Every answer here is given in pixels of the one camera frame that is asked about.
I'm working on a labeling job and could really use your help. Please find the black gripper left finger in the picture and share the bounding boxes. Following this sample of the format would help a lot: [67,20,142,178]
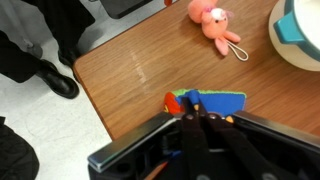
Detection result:
[87,96,205,180]

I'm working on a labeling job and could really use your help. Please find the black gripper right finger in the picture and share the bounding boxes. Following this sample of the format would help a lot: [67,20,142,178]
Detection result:
[197,101,320,180]

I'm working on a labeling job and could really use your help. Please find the colourful patterned cube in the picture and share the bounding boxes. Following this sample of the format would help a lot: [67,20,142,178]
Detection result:
[162,88,248,124]

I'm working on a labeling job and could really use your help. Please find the black leather shoe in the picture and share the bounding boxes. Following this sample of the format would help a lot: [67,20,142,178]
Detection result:
[57,45,83,68]
[34,58,81,100]

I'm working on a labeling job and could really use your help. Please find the cream bowl teal rim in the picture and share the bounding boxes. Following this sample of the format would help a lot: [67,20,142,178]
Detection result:
[268,0,320,72]

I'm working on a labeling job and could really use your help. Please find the black fabric bag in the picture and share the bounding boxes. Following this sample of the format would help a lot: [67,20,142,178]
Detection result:
[0,116,41,180]

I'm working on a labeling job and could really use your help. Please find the pink plush toy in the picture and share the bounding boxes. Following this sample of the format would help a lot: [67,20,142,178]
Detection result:
[187,0,250,63]

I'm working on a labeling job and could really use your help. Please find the black trouser legs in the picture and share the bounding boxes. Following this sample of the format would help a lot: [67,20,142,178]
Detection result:
[0,0,96,84]

